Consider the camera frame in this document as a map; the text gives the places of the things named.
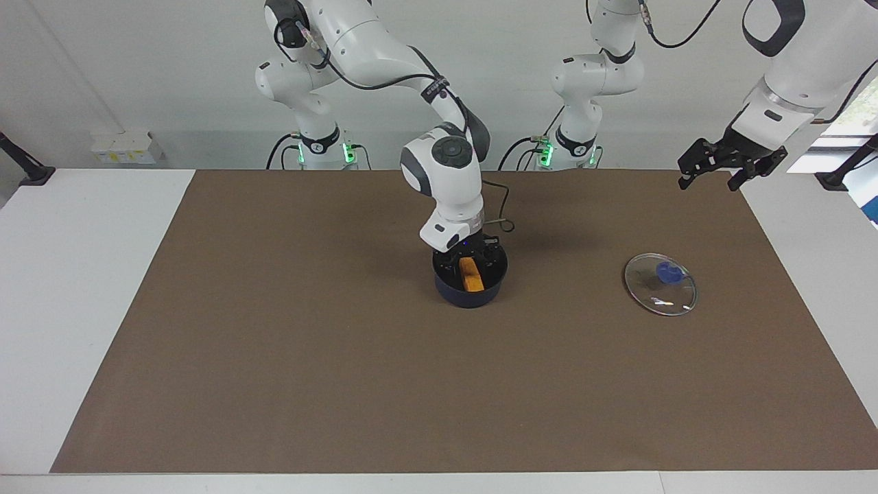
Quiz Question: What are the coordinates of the black clamp stand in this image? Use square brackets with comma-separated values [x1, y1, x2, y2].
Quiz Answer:
[814, 133, 878, 192]
[0, 130, 56, 187]

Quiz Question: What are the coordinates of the black arm base cable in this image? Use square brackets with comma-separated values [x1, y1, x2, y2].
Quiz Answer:
[265, 133, 373, 171]
[498, 106, 567, 172]

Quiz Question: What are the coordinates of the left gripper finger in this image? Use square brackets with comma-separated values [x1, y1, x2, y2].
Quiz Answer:
[728, 147, 789, 192]
[678, 138, 727, 191]

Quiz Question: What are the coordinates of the brown table mat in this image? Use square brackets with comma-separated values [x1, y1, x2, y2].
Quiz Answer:
[49, 169, 878, 474]

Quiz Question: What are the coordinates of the black printed cable strap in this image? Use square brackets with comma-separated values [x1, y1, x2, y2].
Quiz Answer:
[420, 75, 452, 106]

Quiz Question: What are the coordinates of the black left arm base cable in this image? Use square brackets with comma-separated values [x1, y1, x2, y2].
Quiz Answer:
[498, 106, 567, 172]

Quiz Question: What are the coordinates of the black right arm base cable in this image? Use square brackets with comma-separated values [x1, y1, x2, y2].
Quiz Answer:
[265, 133, 373, 171]

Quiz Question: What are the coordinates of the blue pot with handle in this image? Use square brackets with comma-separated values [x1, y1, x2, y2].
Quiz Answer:
[431, 237, 510, 309]

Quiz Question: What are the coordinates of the orange corn cob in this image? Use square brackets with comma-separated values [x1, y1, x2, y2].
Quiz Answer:
[458, 257, 487, 292]

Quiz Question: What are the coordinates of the white wall socket box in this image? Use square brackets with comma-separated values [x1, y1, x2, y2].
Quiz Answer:
[90, 132, 166, 166]

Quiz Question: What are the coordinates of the glass lid with blue knob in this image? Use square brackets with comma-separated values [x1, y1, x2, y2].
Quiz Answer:
[623, 252, 698, 318]

